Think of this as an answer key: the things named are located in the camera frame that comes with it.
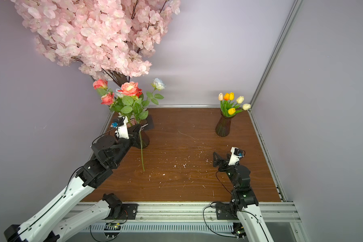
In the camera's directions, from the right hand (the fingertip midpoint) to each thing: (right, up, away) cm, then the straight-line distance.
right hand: (221, 152), depth 79 cm
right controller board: (+6, -36, -8) cm, 37 cm away
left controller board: (-56, -35, -7) cm, 66 cm away
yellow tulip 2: (+5, +22, -1) cm, 23 cm away
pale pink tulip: (+1, +31, +7) cm, 32 cm away
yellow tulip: (+7, +31, +5) cm, 32 cm away
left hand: (-40, +15, -13) cm, 44 cm away
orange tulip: (+4, +30, +5) cm, 31 cm away
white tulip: (+14, +25, +2) cm, 29 cm away
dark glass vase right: (+6, +13, +19) cm, 24 cm away
